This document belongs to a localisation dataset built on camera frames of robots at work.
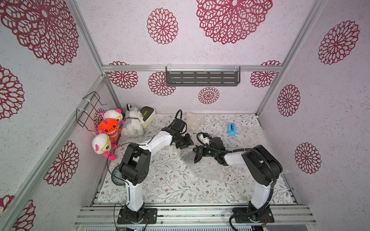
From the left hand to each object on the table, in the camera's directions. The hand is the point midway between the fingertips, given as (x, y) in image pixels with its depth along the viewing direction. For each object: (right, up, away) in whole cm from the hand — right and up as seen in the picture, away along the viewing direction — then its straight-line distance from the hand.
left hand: (192, 144), depth 91 cm
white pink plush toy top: (-52, +20, +4) cm, 56 cm away
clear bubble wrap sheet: (+3, +15, +21) cm, 26 cm away
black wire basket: (-58, +22, -13) cm, 63 cm away
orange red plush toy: (-51, +11, -3) cm, 52 cm away
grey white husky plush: (-40, +12, +7) cm, 43 cm away
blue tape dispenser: (+31, +9, +16) cm, 36 cm away
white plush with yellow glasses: (-51, +1, -11) cm, 52 cm away
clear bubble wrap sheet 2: (+9, -15, 0) cm, 17 cm away
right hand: (0, -3, +2) cm, 3 cm away
